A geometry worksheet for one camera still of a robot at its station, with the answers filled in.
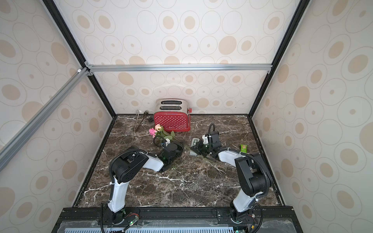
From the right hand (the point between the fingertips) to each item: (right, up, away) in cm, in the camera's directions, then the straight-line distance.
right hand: (195, 147), depth 91 cm
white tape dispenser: (-1, +2, +6) cm, 6 cm away
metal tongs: (-47, +25, +29) cm, 61 cm away
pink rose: (-29, +9, +6) cm, 31 cm away
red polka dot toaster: (-15, +21, +7) cm, 27 cm away
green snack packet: (+33, -2, +8) cm, 34 cm away
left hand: (-3, +4, +2) cm, 6 cm away
